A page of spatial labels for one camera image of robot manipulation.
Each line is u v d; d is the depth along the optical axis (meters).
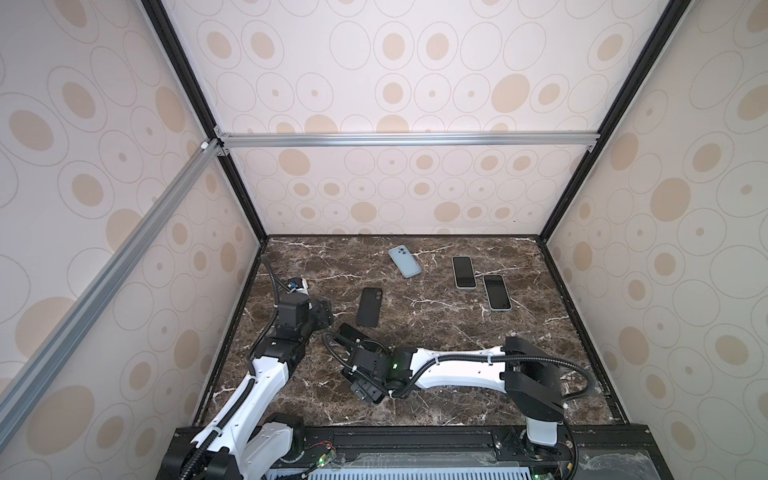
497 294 1.03
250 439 0.47
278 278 1.10
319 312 0.73
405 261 1.13
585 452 0.73
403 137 0.88
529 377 0.46
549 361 0.42
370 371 0.60
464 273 1.12
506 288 1.03
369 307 1.00
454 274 1.08
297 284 0.72
